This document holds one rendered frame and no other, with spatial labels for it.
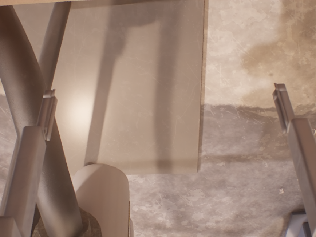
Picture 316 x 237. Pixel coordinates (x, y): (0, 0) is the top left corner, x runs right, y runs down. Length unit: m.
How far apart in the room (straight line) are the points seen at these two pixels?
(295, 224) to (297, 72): 0.44
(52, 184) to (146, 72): 0.50
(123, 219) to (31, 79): 0.29
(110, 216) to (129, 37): 0.31
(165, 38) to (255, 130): 0.27
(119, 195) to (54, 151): 0.27
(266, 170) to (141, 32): 0.42
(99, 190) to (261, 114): 0.41
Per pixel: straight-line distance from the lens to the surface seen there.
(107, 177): 0.61
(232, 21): 0.79
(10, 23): 0.37
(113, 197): 0.60
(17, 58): 0.35
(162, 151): 0.95
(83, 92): 0.86
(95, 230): 0.42
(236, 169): 1.01
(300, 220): 1.18
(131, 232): 0.70
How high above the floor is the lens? 0.66
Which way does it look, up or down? 47 degrees down
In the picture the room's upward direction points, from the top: 179 degrees clockwise
